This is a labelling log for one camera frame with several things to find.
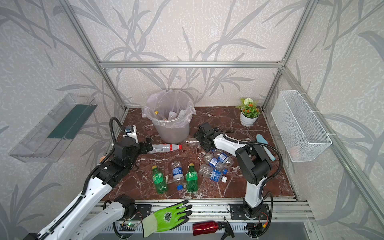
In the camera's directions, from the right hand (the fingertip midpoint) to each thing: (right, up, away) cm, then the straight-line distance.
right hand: (197, 135), depth 96 cm
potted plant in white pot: (+34, +15, +1) cm, 37 cm away
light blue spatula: (+43, -3, +6) cm, 44 cm away
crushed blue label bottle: (+15, -12, -8) cm, 21 cm away
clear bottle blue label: (-11, -18, -13) cm, 25 cm away
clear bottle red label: (-3, -5, +4) cm, 8 cm away
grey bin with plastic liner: (-25, +19, 0) cm, 32 cm away
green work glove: (-14, -38, -25) cm, 48 cm away
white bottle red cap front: (-18, +13, +6) cm, 23 cm away
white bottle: (-10, +14, +1) cm, 17 cm away
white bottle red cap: (-21, -8, -2) cm, 23 cm away
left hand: (-26, +3, -21) cm, 33 cm away
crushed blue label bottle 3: (+6, -19, -14) cm, 24 cm away
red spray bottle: (+6, -39, -30) cm, 49 cm away
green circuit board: (-32, -41, -25) cm, 57 cm away
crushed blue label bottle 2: (+11, -15, -10) cm, 21 cm away
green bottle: (-21, -22, -16) cm, 34 cm away
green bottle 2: (-3, -23, -14) cm, 27 cm away
